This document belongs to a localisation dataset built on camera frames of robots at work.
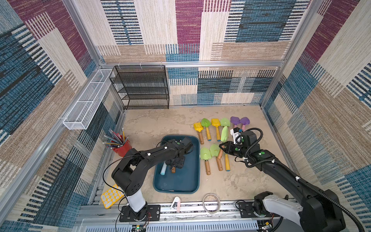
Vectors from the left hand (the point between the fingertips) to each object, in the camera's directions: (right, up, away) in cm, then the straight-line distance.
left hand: (176, 163), depth 89 cm
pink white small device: (+1, -16, -15) cm, 22 cm away
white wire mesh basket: (-45, +28, -19) cm, 56 cm away
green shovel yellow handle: (+21, +24, +19) cm, 37 cm away
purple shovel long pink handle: (+42, +26, +20) cm, 53 cm away
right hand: (+26, +11, -6) cm, 29 cm away
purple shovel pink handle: (+49, +26, +20) cm, 59 cm away
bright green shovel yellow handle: (+31, 0, 0) cm, 31 cm away
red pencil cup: (-35, +7, +5) cm, 36 cm away
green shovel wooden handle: (+18, +5, +4) cm, 19 cm away
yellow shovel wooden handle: (+15, +22, +16) cm, 31 cm away
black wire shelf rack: (-27, +51, +20) cm, 61 cm away
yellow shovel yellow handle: (+27, +25, +20) cm, 42 cm away
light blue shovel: (-7, -2, -4) cm, 8 cm away
